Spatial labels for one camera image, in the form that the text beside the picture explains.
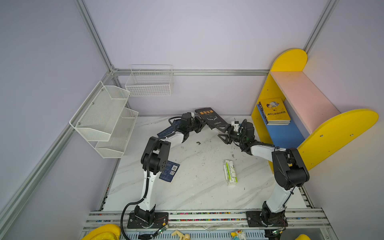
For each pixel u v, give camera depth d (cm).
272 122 96
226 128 84
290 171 50
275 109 99
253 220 73
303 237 66
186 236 68
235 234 68
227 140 86
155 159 59
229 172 86
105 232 67
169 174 88
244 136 75
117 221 75
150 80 96
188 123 84
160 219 74
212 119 101
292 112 70
